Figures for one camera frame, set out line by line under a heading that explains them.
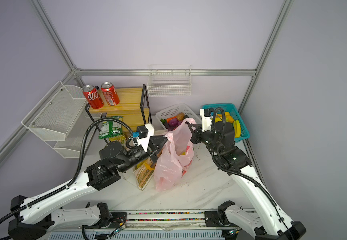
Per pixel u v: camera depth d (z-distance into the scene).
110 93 0.72
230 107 1.18
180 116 1.14
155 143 0.49
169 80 1.07
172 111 1.15
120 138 1.00
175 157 0.59
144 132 0.44
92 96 0.70
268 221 0.38
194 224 0.73
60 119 0.78
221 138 0.45
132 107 0.86
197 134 0.55
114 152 0.41
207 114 0.55
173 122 1.09
